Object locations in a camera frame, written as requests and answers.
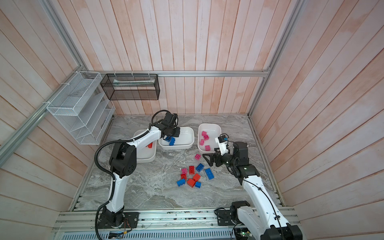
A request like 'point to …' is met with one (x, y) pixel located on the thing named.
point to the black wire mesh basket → (131, 86)
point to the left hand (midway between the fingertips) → (177, 133)
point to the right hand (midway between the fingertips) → (210, 151)
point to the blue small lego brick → (198, 184)
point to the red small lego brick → (183, 176)
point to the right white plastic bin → (207, 132)
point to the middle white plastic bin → (185, 140)
